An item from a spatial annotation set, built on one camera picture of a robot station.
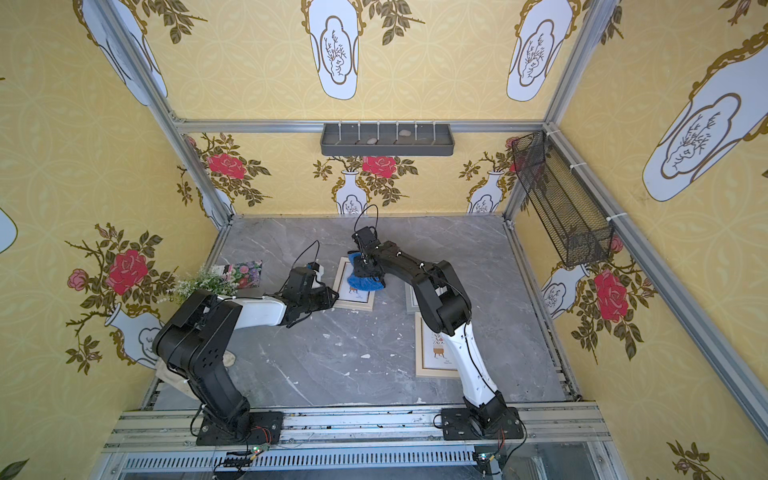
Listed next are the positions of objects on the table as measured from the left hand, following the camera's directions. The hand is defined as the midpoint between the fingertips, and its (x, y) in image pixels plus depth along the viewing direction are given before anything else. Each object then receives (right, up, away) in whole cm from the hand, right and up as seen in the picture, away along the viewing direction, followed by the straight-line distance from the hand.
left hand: (340, 300), depth 98 cm
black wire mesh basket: (+69, +21, -15) cm, 74 cm away
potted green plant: (-33, +9, -18) cm, 39 cm away
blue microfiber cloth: (+10, +6, -1) cm, 12 cm away
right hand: (+6, +9, +5) cm, 12 cm away
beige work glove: (-40, -19, -18) cm, 48 cm away
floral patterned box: (-33, +8, +5) cm, 35 cm away
